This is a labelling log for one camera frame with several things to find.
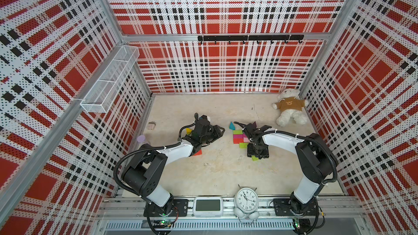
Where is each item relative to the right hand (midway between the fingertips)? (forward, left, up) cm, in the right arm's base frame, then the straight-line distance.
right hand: (257, 155), depth 89 cm
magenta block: (+13, +10, -1) cm, 16 cm away
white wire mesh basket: (+27, +88, +23) cm, 95 cm away
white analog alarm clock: (-23, +9, +4) cm, 25 cm away
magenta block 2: (+3, +9, +17) cm, 19 cm away
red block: (+8, +10, +2) cm, 13 cm away
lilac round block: (+7, +64, +8) cm, 65 cm away
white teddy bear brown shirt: (+31, -26, +6) cm, 41 cm away
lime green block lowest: (-2, +2, +1) cm, 3 cm away
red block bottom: (-7, +30, +20) cm, 37 cm away
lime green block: (+6, +7, +1) cm, 9 cm away
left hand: (+11, +18, +10) cm, 23 cm away
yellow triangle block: (+2, +35, +25) cm, 43 cm away
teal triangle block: (+19, +14, +1) cm, 23 cm away
